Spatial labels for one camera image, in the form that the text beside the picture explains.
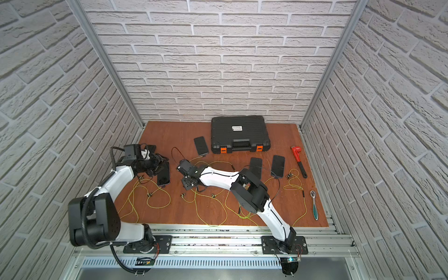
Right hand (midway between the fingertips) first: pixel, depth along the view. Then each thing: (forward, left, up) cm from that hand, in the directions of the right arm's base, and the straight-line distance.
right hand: (191, 180), depth 92 cm
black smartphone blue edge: (+7, -50, -3) cm, 51 cm away
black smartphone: (+24, +27, 0) cm, 36 cm away
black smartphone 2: (+25, -4, -1) cm, 26 cm away
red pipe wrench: (+17, -64, -1) cm, 66 cm away
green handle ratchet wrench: (-19, -62, -1) cm, 65 cm away
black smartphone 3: (+7, -37, -2) cm, 38 cm away
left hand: (+8, +10, +11) cm, 17 cm away
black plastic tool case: (+28, -29, +5) cm, 41 cm away
